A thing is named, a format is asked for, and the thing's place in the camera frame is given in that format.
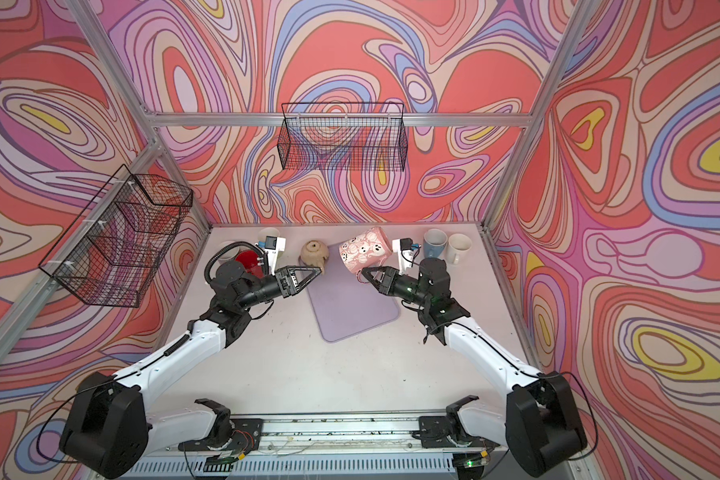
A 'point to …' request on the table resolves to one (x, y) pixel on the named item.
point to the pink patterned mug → (368, 249)
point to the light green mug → (268, 231)
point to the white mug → (458, 248)
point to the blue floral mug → (434, 243)
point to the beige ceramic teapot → (314, 254)
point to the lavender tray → (343, 305)
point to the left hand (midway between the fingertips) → (320, 274)
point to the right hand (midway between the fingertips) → (365, 277)
